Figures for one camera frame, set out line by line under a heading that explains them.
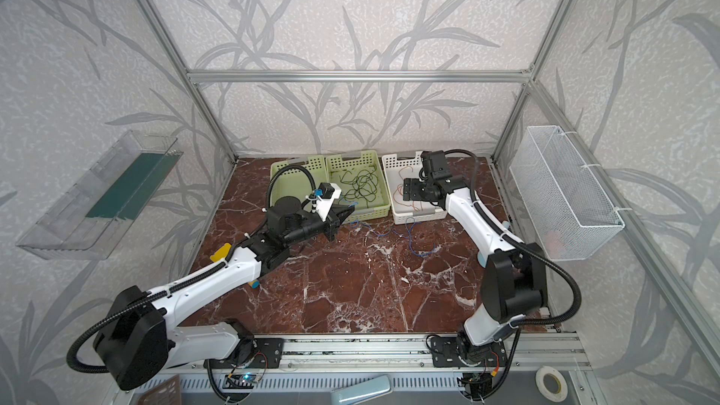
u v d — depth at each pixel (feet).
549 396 2.22
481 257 2.99
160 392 2.23
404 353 2.47
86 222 2.09
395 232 3.21
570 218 2.03
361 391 2.11
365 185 3.62
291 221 2.03
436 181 2.18
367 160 3.79
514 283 1.46
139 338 1.29
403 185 2.70
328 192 2.07
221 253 3.04
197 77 3.09
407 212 3.10
